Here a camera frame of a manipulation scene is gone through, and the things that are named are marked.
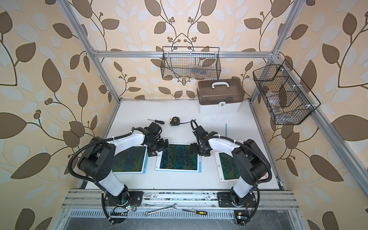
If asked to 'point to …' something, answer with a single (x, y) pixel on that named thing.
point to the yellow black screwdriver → (202, 212)
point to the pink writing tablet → (226, 169)
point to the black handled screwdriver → (156, 121)
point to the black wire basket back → (188, 63)
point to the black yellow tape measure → (175, 120)
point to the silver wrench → (147, 213)
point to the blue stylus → (225, 130)
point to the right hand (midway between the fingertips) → (195, 153)
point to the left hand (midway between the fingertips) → (164, 149)
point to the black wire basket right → (287, 104)
